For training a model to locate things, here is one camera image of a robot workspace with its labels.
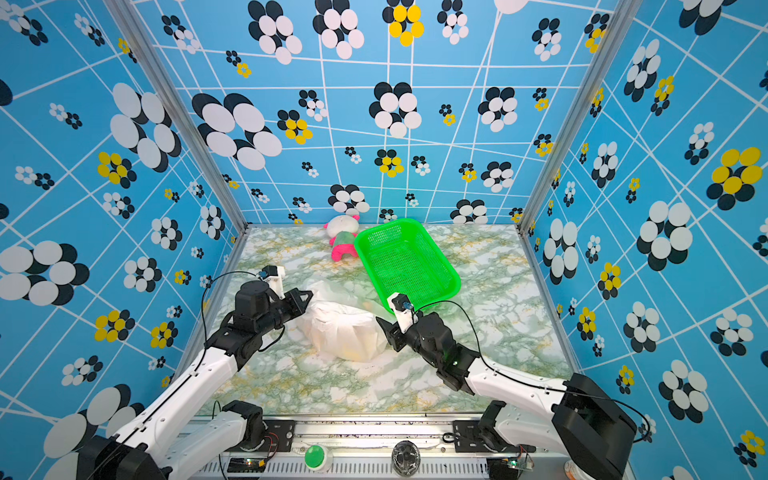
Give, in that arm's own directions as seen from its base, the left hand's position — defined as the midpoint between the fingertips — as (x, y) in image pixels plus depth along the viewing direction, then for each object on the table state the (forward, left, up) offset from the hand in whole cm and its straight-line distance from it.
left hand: (315, 291), depth 80 cm
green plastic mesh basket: (+25, -25, -17) cm, 39 cm away
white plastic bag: (-9, -8, -4) cm, 13 cm away
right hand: (-5, -20, -2) cm, 21 cm away
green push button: (-36, -5, -8) cm, 38 cm away
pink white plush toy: (+34, -2, -11) cm, 36 cm away
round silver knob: (-37, -24, -5) cm, 44 cm away
